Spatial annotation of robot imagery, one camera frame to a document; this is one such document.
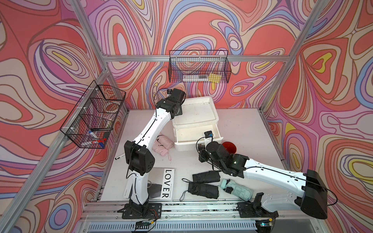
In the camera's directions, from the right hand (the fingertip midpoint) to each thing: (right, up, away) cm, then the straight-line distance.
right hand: (199, 151), depth 77 cm
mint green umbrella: (+17, -19, +1) cm, 26 cm away
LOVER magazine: (-21, -19, +1) cm, 28 cm away
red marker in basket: (-46, +7, -12) cm, 48 cm away
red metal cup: (+20, +1, +10) cm, 22 cm away
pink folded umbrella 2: (-22, 0, +18) cm, 29 cm away
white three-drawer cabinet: (+1, +20, +9) cm, 22 cm away
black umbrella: (+5, -16, +5) cm, 17 cm away
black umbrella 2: (+1, -20, 0) cm, 20 cm away
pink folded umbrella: (-21, +3, +20) cm, 29 cm away
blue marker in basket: (-54, +10, -5) cm, 55 cm away
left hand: (-14, +23, +10) cm, 29 cm away
